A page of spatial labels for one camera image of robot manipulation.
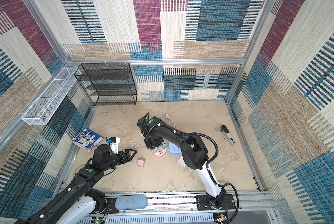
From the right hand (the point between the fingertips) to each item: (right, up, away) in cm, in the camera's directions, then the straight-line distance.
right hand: (155, 148), depth 88 cm
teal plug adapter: (+5, +2, 0) cm, 6 cm away
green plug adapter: (0, -1, -1) cm, 1 cm away
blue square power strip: (+11, -1, +3) cm, 12 cm away
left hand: (-12, +1, -8) cm, 15 cm away
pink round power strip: (+3, -3, +2) cm, 4 cm away
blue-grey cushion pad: (-12, -24, -16) cm, 31 cm away
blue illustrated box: (-47, +4, +9) cm, 48 cm away
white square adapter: (+16, -8, -3) cm, 18 cm away
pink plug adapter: (-9, -8, 0) cm, 12 cm away
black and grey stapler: (+48, +7, +9) cm, 49 cm away
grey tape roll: (-45, -11, -5) cm, 46 cm away
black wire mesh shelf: (-38, +45, +21) cm, 62 cm away
